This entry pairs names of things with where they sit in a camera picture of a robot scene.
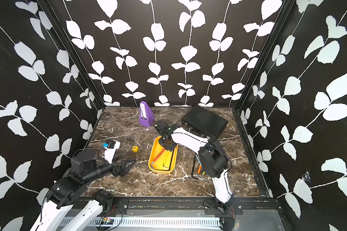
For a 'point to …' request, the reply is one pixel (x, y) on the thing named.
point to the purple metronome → (146, 116)
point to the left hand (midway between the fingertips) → (130, 155)
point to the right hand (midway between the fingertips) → (160, 143)
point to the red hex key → (156, 158)
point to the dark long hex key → (193, 169)
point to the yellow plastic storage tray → (161, 160)
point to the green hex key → (203, 173)
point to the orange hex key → (200, 167)
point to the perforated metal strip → (150, 222)
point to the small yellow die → (135, 148)
